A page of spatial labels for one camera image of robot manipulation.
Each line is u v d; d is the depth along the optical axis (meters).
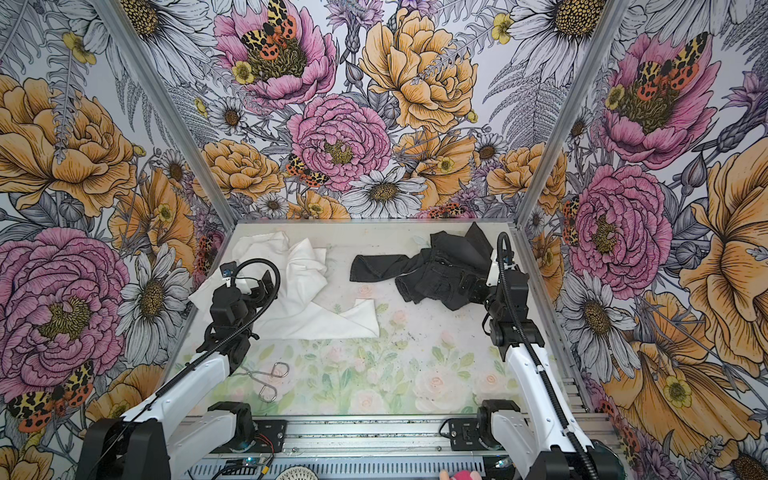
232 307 0.63
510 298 0.53
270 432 0.75
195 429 0.55
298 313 0.94
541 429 0.43
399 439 0.76
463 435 0.74
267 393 0.81
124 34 0.74
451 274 1.05
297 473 0.67
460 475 0.65
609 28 0.73
